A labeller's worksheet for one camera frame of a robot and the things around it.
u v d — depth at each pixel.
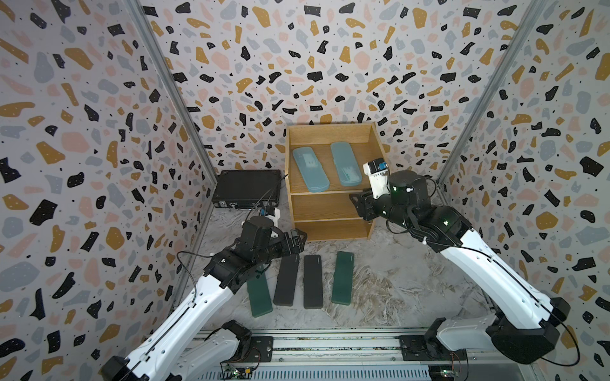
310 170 0.80
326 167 0.81
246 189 1.22
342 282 0.87
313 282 0.88
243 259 0.52
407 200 0.47
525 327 0.40
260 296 0.84
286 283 0.86
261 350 0.73
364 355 0.73
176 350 0.41
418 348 0.74
